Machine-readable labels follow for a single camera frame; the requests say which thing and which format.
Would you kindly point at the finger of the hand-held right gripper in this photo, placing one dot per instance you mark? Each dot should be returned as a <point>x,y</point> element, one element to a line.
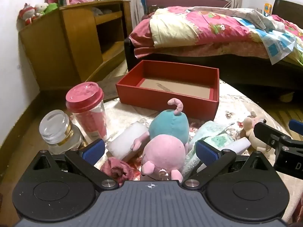
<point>297,125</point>
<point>265,132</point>

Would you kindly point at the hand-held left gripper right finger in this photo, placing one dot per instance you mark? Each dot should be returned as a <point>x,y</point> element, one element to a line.
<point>206,153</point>

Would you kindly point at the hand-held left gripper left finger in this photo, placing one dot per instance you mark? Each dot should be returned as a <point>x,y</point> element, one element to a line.
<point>93,151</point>

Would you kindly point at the pink knit hat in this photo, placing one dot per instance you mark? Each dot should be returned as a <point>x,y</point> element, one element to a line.
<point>118,170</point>

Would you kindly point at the white foam block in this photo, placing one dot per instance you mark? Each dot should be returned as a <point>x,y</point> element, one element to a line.
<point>125,139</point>

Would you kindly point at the pink pig plush toy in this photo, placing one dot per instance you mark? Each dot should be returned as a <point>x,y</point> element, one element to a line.
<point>165,151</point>

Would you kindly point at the red cardboard box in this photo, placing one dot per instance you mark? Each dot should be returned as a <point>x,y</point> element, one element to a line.
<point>165,99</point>

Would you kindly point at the small beige plush toy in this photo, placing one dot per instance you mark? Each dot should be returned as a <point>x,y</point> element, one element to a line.
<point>248,125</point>

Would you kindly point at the mint green towel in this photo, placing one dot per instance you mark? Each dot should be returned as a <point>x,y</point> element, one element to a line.
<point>213,132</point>

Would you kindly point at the white cylinder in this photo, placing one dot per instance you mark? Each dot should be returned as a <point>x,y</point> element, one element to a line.
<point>239,145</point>

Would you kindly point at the yellow object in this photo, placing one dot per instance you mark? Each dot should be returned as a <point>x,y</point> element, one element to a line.
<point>286,97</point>

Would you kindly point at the floral tablecloth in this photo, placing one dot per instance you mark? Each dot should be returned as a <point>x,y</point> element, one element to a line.
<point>236,104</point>

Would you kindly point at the clear glass jar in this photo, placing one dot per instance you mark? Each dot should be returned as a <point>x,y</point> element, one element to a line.
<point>54,125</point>

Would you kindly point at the clear tumbler with pink lid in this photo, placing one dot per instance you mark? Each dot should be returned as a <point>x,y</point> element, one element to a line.
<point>85,97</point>

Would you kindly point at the blue and white sheet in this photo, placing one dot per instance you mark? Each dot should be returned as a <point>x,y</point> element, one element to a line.
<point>277,42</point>

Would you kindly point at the wooden cabinet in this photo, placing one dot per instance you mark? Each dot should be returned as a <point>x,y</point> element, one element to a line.
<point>71,40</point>

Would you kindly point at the orange and yellow box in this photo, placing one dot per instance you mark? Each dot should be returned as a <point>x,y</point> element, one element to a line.
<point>267,9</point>

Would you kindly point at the pink cartoon quilt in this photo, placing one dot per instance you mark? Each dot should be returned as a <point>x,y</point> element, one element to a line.
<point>201,28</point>

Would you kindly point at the grey cloth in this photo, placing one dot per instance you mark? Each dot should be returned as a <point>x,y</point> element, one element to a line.
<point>99,11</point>

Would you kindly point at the green plush toy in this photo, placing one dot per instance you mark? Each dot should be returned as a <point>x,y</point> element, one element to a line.
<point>51,7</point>

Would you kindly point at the maroon headboard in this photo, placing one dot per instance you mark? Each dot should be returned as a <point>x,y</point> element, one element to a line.
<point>189,2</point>

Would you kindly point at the red and white plush toy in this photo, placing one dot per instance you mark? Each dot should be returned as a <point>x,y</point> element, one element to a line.
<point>27,14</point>

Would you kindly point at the dark can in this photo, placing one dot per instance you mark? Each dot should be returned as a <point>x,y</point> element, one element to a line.
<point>61,2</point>

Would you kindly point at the dark bed frame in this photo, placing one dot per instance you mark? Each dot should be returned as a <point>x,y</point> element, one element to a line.
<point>236,68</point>

